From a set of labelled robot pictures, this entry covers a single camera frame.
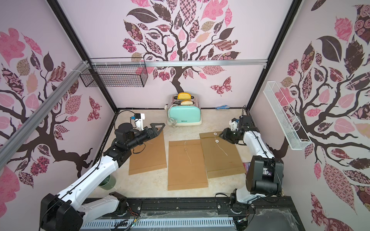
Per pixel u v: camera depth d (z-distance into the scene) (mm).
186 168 906
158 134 655
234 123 815
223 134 824
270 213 726
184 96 1029
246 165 862
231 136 792
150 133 644
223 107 1219
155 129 654
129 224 698
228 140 787
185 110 976
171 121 990
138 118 670
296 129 697
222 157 928
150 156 944
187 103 979
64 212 372
